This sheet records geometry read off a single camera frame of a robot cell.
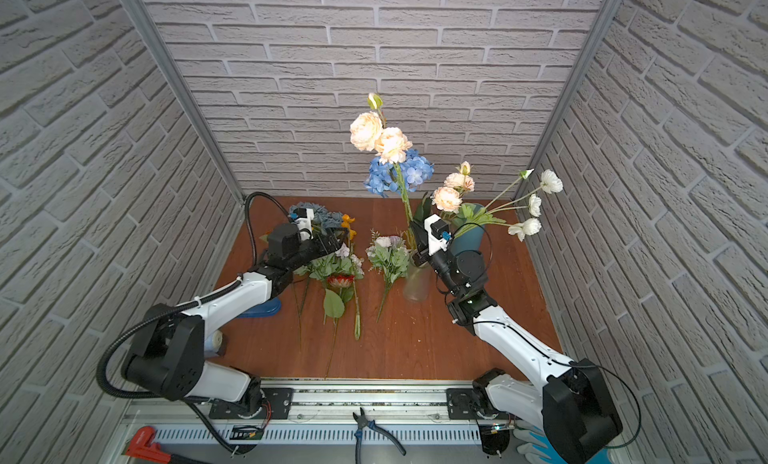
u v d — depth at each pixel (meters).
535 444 0.68
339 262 0.97
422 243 0.65
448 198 0.68
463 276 0.55
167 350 0.44
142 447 0.67
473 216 0.68
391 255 0.95
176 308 0.46
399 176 0.61
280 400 0.74
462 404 0.74
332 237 0.76
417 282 0.87
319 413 0.73
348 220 1.05
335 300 0.87
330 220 1.03
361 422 0.70
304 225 0.77
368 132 0.55
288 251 0.67
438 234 0.58
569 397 0.40
